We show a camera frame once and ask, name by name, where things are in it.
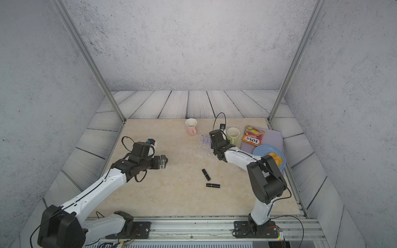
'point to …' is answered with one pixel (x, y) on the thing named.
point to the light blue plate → (262, 150)
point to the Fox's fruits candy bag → (253, 136)
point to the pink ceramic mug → (191, 124)
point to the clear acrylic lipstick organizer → (205, 146)
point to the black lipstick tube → (206, 174)
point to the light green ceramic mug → (233, 133)
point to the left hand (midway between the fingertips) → (163, 159)
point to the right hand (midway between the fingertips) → (220, 138)
